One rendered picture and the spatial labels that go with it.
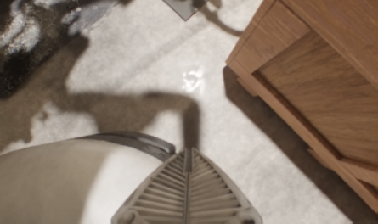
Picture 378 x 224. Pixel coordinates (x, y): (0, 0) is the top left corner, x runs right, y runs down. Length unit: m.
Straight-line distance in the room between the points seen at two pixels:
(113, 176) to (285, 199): 0.61
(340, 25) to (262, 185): 0.53
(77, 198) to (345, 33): 0.41
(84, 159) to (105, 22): 0.58
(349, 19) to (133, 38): 0.60
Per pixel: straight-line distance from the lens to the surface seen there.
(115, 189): 0.25
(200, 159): 0.16
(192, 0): 0.70
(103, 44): 0.71
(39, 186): 0.30
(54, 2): 0.93
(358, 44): 0.28
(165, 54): 0.59
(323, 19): 0.28
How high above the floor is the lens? 0.53
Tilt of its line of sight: 86 degrees down
